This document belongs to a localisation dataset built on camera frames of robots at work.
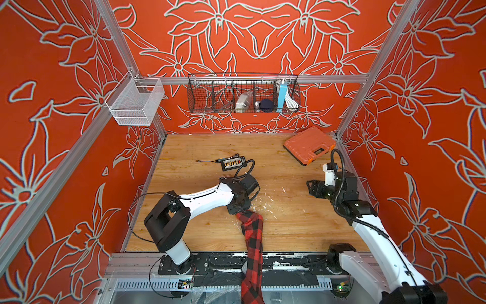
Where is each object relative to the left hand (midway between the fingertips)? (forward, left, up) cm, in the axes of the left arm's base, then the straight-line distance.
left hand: (245, 206), depth 85 cm
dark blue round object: (+44, -8, +25) cm, 51 cm away
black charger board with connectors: (+26, +10, -1) cm, 28 cm away
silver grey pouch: (+43, +4, +28) cm, 51 cm away
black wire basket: (+52, +18, +26) cm, 61 cm away
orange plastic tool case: (+39, -35, +2) cm, 52 cm away
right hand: (+8, -28, +12) cm, 31 cm away
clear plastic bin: (+40, +59, +27) cm, 76 cm away
